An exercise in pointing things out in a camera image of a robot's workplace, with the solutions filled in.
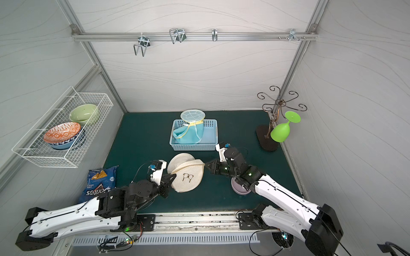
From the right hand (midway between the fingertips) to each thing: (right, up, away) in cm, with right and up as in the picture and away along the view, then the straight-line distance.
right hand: (206, 163), depth 75 cm
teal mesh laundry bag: (-9, +14, +27) cm, 32 cm away
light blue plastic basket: (+2, +8, +29) cm, 30 cm away
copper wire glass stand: (+39, +13, +32) cm, 52 cm away
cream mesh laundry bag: (-8, -3, -3) cm, 9 cm away
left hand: (-13, -4, -7) cm, 15 cm away
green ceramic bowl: (-56, +23, -2) cm, 61 cm away
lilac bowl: (+16, -14, +5) cm, 22 cm away
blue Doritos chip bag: (-56, -11, +7) cm, 58 cm away
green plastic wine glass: (+38, +14, +5) cm, 41 cm away
